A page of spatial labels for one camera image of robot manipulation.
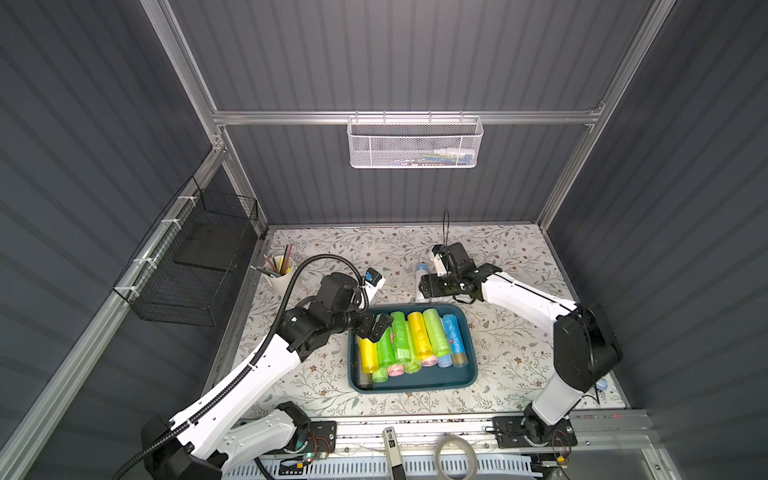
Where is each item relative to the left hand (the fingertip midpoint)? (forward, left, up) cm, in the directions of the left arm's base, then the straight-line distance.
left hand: (379, 312), depth 72 cm
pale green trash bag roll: (-7, -9, -19) cm, 22 cm away
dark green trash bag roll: (0, -5, -14) cm, 15 cm away
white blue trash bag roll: (+26, -14, -17) cm, 34 cm away
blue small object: (-12, -59, -18) cm, 63 cm away
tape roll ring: (-28, -21, -18) cm, 39 cm away
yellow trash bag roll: (-5, +3, -15) cm, 16 cm away
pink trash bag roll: (-8, -4, -18) cm, 20 cm away
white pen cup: (+24, +34, -15) cm, 44 cm away
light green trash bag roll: (+1, -16, -14) cm, 22 cm away
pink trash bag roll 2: (-5, -14, -18) cm, 23 cm away
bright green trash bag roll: (-4, -1, -14) cm, 15 cm away
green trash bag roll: (-9, 0, -19) cm, 21 cm away
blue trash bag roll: (0, -22, -18) cm, 29 cm away
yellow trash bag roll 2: (0, -11, -13) cm, 17 cm away
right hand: (+16, -16, -10) cm, 24 cm away
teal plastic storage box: (-8, -17, -21) cm, 28 cm away
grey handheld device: (-26, -3, -18) cm, 32 cm away
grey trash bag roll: (-10, +4, -19) cm, 22 cm away
